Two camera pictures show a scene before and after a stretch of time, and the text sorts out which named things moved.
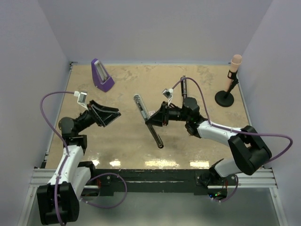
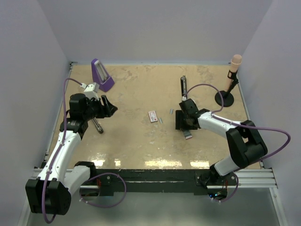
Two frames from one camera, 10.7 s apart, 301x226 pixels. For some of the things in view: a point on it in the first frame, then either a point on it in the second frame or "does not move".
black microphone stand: x=225 y=99 does not move
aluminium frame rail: x=264 y=178 does not move
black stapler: x=183 y=86 does not move
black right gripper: x=164 y=108 to x=179 y=116
